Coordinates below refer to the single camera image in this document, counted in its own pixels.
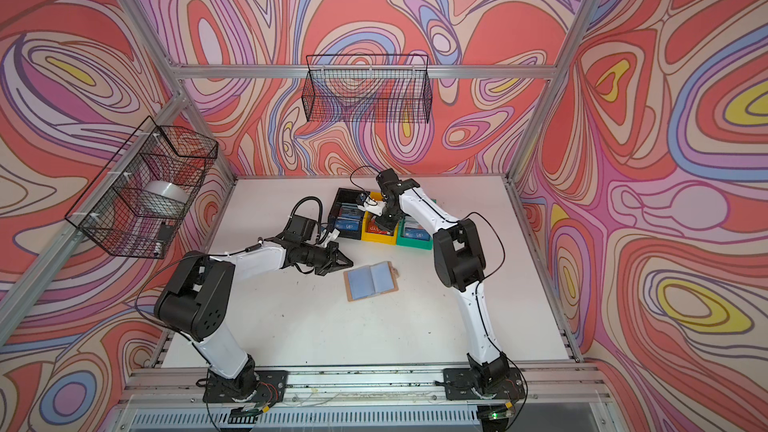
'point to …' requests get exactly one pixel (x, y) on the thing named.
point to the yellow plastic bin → (377, 237)
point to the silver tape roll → (163, 198)
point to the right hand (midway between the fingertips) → (388, 225)
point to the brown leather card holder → (370, 280)
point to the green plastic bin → (412, 242)
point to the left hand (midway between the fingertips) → (354, 262)
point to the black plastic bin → (345, 215)
